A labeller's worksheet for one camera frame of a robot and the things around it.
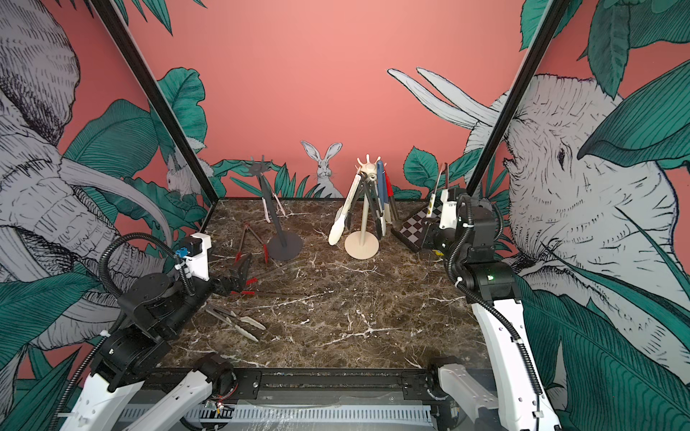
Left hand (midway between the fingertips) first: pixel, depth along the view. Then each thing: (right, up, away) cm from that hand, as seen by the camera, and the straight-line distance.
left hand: (233, 247), depth 61 cm
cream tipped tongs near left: (-7, -27, +24) cm, 37 cm away
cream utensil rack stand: (+32, -4, +44) cm, 55 cm away
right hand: (+45, +8, +6) cm, 46 cm away
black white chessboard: (+51, +2, +46) cm, 69 cm away
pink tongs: (+2, +11, +18) cm, 21 cm away
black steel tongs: (+33, +15, +14) cm, 39 cm away
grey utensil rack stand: (+2, -3, +43) cm, 43 cm away
